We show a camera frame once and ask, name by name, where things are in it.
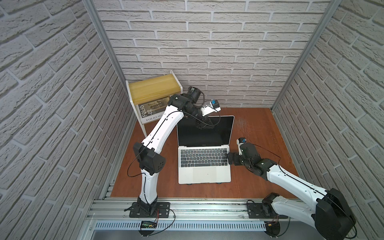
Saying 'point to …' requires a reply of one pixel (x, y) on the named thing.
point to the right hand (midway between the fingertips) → (231, 155)
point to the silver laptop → (202, 153)
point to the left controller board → (148, 224)
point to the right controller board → (272, 228)
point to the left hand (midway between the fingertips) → (209, 117)
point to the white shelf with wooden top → (150, 89)
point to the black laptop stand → (218, 183)
